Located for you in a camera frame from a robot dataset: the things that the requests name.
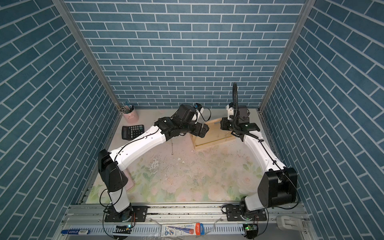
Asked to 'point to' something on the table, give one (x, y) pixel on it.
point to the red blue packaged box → (182, 230)
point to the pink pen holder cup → (132, 117)
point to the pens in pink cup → (126, 109)
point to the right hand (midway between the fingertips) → (223, 121)
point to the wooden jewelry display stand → (215, 136)
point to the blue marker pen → (76, 231)
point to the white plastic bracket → (289, 223)
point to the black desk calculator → (129, 133)
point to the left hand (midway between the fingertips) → (206, 127)
